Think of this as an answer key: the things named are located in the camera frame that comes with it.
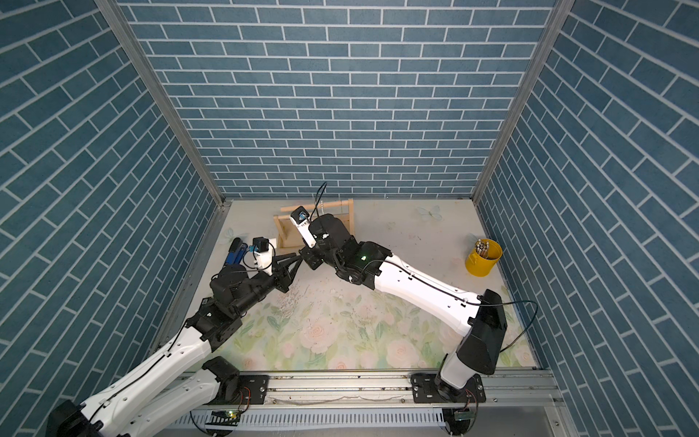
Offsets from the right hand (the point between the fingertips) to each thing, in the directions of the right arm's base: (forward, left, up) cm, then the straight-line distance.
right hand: (307, 238), depth 71 cm
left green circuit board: (-37, +20, -33) cm, 53 cm away
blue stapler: (+11, +33, -25) cm, 43 cm away
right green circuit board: (-32, -44, -31) cm, 63 cm away
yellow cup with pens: (+12, -55, -19) cm, 60 cm away
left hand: (-3, 0, -5) cm, 6 cm away
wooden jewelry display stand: (+22, +17, -29) cm, 40 cm away
